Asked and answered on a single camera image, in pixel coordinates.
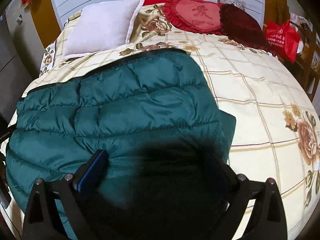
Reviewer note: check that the green quilted down jacket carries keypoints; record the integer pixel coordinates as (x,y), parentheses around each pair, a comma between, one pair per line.
(155,116)

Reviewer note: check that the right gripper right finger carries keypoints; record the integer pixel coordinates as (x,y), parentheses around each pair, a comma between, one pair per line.
(267,220)

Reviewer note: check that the wooden shelf rack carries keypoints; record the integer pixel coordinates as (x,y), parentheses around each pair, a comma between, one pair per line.
(306,66)

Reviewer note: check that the red shopping bag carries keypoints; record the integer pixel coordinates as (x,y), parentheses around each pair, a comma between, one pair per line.
(283,39)

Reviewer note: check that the dark red velvet cushion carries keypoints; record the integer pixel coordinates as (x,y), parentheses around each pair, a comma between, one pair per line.
(242,28)

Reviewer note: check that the red heart-shaped cushion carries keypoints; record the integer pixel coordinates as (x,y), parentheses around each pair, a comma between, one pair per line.
(195,16)

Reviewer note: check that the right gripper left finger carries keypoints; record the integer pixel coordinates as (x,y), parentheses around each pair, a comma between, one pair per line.
(75,191)

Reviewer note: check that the white square pillow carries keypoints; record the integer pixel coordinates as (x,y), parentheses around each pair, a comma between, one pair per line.
(102,26)

